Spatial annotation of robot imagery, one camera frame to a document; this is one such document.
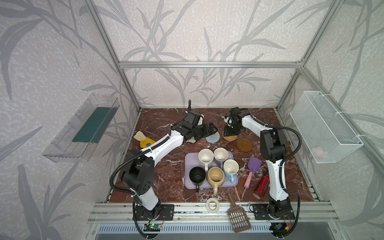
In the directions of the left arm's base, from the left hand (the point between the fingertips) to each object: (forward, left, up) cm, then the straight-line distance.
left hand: (215, 128), depth 83 cm
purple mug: (-8, -4, -17) cm, 19 cm away
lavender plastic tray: (-11, +13, -20) cm, 26 cm away
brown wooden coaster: (0, -21, -19) cm, 29 cm away
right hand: (+11, -10, -18) cm, 23 cm away
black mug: (-21, +10, -18) cm, 29 cm away
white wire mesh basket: (-16, -45, +16) cm, 50 cm away
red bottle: (-26, -26, -17) cm, 40 cm away
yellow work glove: (+5, +49, -17) cm, 52 cm away
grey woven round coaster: (+5, -1, -19) cm, 20 cm away
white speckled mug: (-9, +5, -18) cm, 21 cm away
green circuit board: (-45, +31, -20) cm, 58 cm away
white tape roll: (-35, +4, -18) cm, 40 cm away
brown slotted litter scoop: (-41, -11, -18) cm, 46 cm away
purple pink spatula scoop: (-13, -25, -20) cm, 35 cm away
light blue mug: (-16, -10, -17) cm, 25 cm away
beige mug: (-21, -1, -18) cm, 28 cm away
